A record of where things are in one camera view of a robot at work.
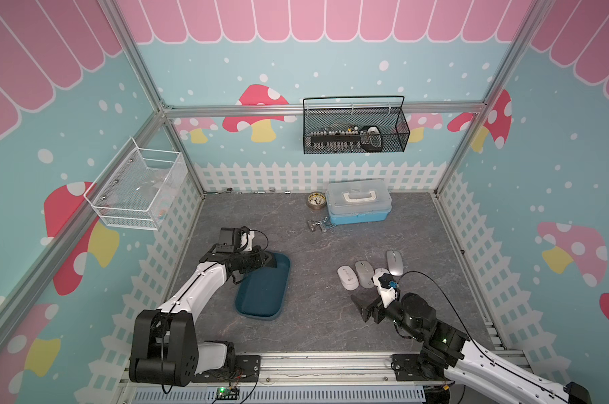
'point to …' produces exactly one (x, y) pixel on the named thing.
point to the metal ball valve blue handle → (324, 224)
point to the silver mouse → (395, 263)
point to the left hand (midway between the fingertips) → (269, 260)
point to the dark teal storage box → (261, 293)
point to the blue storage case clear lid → (358, 201)
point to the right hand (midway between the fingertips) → (363, 288)
